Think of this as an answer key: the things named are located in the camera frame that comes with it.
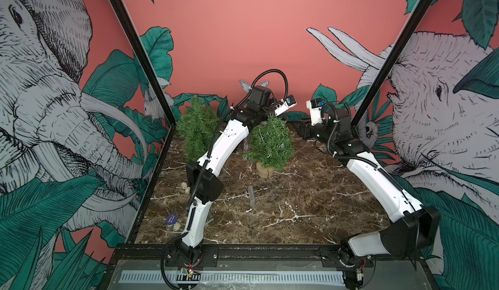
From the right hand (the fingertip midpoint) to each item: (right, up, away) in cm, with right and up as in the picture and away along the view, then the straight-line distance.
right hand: (295, 117), depth 75 cm
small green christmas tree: (-10, -11, -2) cm, 15 cm away
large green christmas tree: (-40, -3, +5) cm, 41 cm away
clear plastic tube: (-18, -35, +12) cm, 41 cm away
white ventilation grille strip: (-24, -60, -5) cm, 65 cm away
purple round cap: (-53, -44, +8) cm, 69 cm away
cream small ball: (-49, -46, +5) cm, 67 cm away
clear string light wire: (-5, -12, +3) cm, 13 cm away
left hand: (-4, +5, +5) cm, 8 cm away
